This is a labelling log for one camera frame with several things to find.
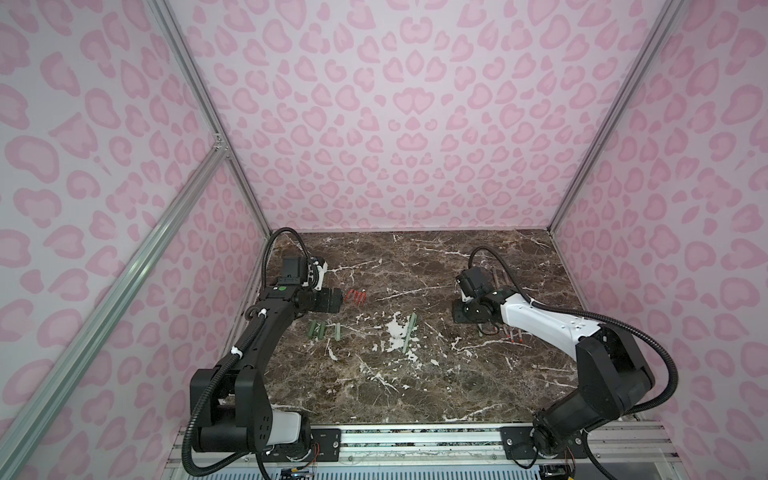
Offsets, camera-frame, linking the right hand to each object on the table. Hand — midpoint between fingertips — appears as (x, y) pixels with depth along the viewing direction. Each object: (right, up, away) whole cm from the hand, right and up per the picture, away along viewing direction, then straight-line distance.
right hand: (458, 311), depth 89 cm
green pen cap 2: (-36, -7, +3) cm, 37 cm away
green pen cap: (-45, -6, +4) cm, 45 cm away
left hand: (-39, +6, -3) cm, 39 cm away
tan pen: (+17, +8, +15) cm, 24 cm away
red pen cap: (-32, +3, +11) cm, 34 cm away
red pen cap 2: (-29, +3, +11) cm, 31 cm away
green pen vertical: (-14, -6, +5) cm, 16 cm away
